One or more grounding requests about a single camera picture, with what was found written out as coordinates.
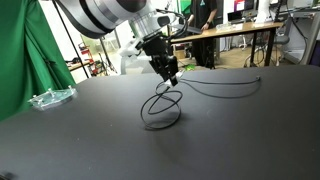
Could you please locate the dark purple box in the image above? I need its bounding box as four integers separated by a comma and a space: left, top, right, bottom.
309, 39, 320, 67

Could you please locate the red tool cart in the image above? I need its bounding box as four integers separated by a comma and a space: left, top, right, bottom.
78, 41, 101, 77

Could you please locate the green item on floor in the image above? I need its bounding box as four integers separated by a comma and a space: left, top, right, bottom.
183, 63, 197, 72

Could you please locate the clear plastic container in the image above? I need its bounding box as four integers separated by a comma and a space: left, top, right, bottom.
215, 22, 238, 33

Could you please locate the white framed green panel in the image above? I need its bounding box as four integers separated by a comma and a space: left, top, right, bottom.
179, 0, 193, 16

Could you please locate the black office chair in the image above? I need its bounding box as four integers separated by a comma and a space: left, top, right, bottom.
273, 19, 291, 66

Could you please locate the grey metal desk frame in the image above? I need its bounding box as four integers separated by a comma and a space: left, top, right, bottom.
283, 8, 320, 66

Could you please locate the black charger cable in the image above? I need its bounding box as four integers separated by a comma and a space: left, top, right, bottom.
139, 75, 262, 132

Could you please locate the green backdrop cloth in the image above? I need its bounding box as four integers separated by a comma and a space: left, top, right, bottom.
0, 0, 77, 123

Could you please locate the low wooden table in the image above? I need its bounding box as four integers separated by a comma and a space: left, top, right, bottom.
66, 59, 94, 73

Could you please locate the monitor with pink screen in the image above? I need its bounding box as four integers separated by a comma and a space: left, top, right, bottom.
227, 0, 257, 24

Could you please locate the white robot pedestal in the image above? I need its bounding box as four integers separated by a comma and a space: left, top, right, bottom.
254, 0, 278, 28

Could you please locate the clear round mounting plate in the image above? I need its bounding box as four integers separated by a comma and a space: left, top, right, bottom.
28, 85, 78, 111

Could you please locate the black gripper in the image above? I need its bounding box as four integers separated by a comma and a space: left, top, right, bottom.
142, 31, 181, 87

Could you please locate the thin black stand pole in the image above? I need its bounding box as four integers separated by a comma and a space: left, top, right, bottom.
51, 0, 91, 80

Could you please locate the long wooden desk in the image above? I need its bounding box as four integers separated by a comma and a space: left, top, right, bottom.
169, 21, 285, 68

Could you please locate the white charger adapter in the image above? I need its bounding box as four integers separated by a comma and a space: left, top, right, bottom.
164, 70, 185, 89

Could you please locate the person in black clothes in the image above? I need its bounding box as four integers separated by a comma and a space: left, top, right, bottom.
187, 0, 218, 69

